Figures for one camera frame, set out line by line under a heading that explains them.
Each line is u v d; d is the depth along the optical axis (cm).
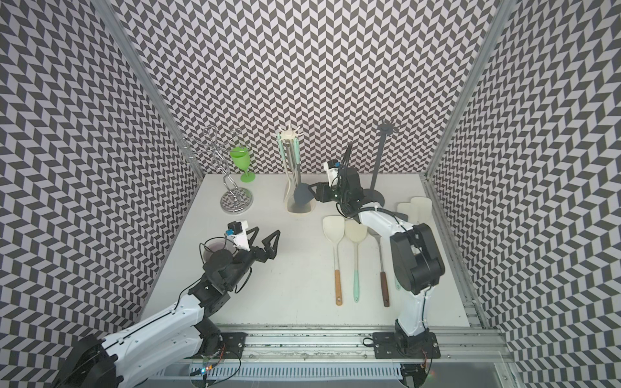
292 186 91
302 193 92
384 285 83
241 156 102
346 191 71
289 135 77
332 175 81
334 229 96
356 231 96
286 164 85
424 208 103
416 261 49
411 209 101
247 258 67
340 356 71
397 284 53
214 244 91
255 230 77
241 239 65
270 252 68
